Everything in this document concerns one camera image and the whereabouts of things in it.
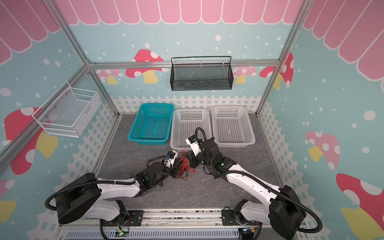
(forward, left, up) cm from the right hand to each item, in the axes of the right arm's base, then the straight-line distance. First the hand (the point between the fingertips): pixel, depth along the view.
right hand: (183, 154), depth 76 cm
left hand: (0, +2, -9) cm, 10 cm away
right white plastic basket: (+35, -33, -19) cm, 52 cm away
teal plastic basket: (+36, +27, -18) cm, 48 cm away
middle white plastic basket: (+36, +3, -18) cm, 40 cm away
